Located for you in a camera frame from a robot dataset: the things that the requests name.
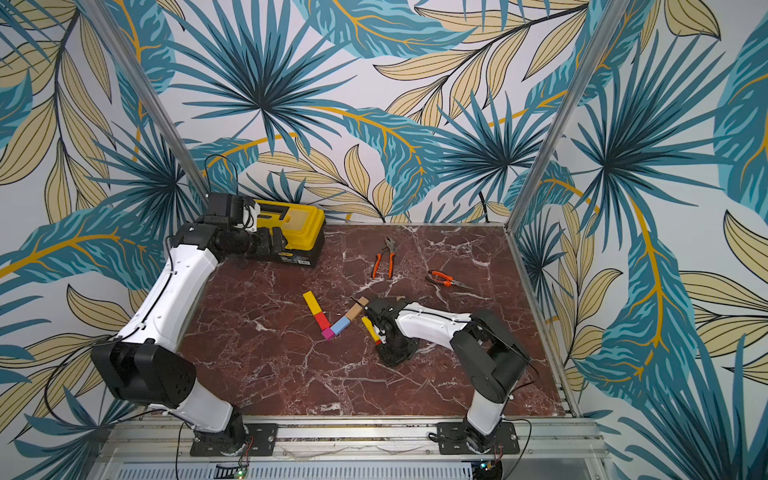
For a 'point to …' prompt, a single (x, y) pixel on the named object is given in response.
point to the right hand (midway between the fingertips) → (394, 360)
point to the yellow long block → (371, 329)
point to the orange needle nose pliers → (438, 277)
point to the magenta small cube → (327, 333)
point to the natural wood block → (356, 309)
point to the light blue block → (340, 325)
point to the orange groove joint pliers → (391, 246)
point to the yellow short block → (312, 303)
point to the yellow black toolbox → (294, 232)
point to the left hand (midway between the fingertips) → (270, 246)
